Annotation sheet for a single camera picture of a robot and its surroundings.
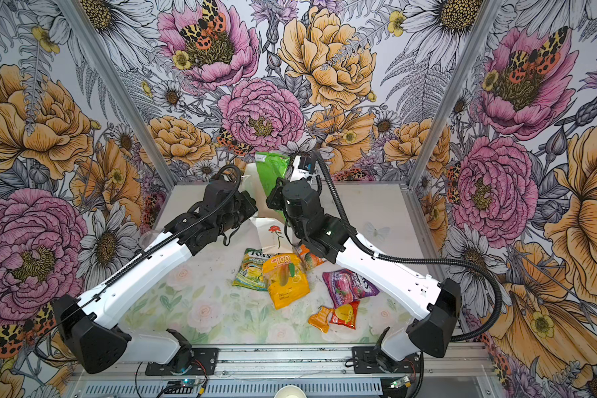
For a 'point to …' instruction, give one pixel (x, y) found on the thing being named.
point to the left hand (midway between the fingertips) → (256, 207)
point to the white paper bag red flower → (270, 225)
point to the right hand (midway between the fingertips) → (274, 187)
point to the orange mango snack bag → (308, 261)
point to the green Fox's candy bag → (249, 274)
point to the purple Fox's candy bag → (347, 286)
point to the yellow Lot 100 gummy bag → (284, 279)
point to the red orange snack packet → (345, 313)
